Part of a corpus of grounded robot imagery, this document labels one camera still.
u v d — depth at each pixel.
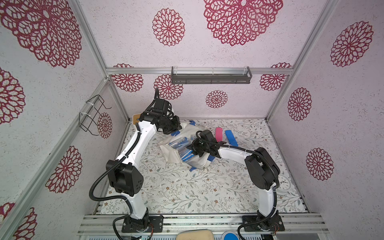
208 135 0.75
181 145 0.97
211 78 0.88
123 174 0.45
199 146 0.83
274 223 0.64
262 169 0.52
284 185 0.83
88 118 0.75
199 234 0.70
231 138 1.09
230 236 0.69
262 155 0.53
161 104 0.63
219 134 1.14
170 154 0.92
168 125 0.70
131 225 0.68
